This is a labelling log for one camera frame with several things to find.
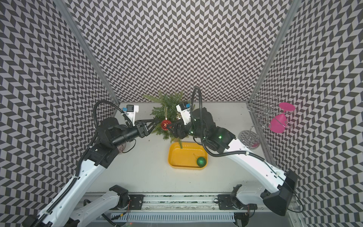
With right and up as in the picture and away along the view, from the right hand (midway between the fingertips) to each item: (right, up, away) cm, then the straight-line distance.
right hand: (172, 127), depth 64 cm
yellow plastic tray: (+6, -22, +23) cm, 32 cm away
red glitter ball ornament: (-4, +2, +2) cm, 5 cm away
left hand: (-7, +2, -1) cm, 7 cm away
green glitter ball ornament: (+15, -22, +18) cm, 32 cm away
